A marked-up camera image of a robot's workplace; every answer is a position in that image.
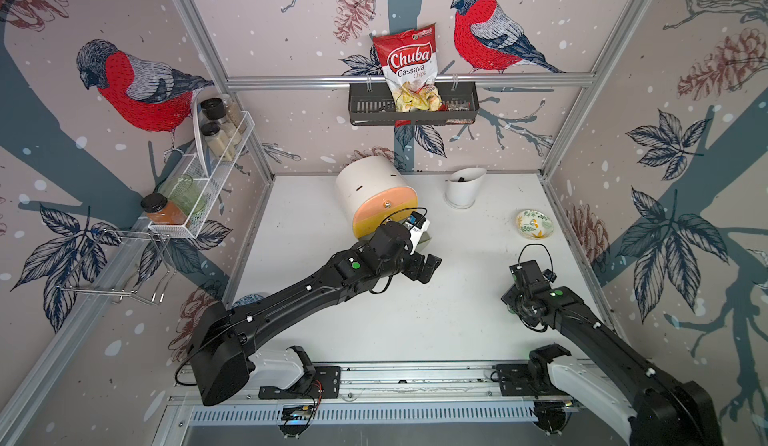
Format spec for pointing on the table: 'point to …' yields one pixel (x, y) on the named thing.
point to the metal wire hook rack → (124, 263)
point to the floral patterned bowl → (534, 224)
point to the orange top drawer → (384, 199)
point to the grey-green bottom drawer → (423, 241)
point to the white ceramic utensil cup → (462, 187)
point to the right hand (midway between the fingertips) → (509, 296)
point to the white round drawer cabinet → (375, 191)
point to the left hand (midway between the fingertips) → (432, 249)
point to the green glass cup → (184, 192)
